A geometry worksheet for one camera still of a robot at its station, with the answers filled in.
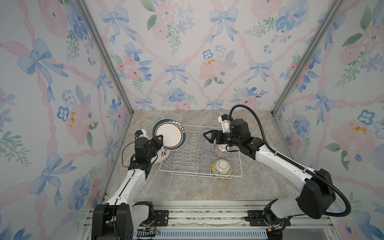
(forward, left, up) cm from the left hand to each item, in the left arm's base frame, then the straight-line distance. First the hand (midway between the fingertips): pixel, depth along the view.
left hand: (163, 134), depth 83 cm
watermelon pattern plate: (-3, +3, -18) cm, 19 cm away
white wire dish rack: (-3, -20, -17) cm, 26 cm away
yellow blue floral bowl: (-14, -33, -13) cm, 38 cm away
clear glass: (-10, -24, -9) cm, 27 cm away
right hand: (-2, -25, +3) cm, 25 cm away
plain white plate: (+4, -5, -4) cm, 7 cm away
